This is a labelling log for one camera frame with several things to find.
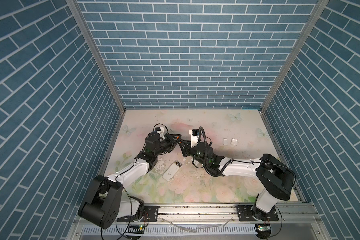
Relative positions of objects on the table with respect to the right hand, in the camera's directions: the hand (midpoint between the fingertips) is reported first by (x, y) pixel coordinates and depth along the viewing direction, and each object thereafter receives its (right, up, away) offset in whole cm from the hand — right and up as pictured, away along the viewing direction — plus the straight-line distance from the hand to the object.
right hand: (177, 139), depth 80 cm
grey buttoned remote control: (-4, -20, +7) cm, 21 cm away
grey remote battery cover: (+31, -4, +22) cm, 39 cm away
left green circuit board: (-20, -43, -8) cm, 48 cm away
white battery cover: (+38, -4, +22) cm, 43 cm away
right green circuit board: (+43, -45, -7) cm, 63 cm away
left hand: (+3, +2, 0) cm, 3 cm away
